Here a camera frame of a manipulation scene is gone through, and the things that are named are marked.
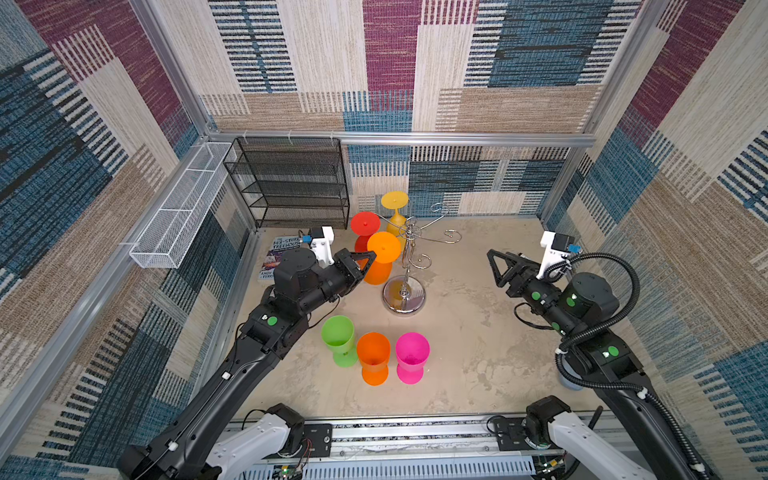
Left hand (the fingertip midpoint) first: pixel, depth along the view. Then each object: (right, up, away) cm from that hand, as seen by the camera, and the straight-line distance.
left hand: (378, 254), depth 63 cm
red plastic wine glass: (-4, +7, +12) cm, 15 cm away
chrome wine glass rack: (+7, -13, +33) cm, 37 cm away
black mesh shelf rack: (-34, +26, +48) cm, 64 cm away
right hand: (+25, -1, +2) cm, 26 cm away
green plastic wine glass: (-11, -20, +14) cm, 27 cm away
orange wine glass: (-1, -24, +11) cm, 27 cm away
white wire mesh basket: (-50, +4, +8) cm, 51 cm away
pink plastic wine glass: (+8, -26, +15) cm, 31 cm away
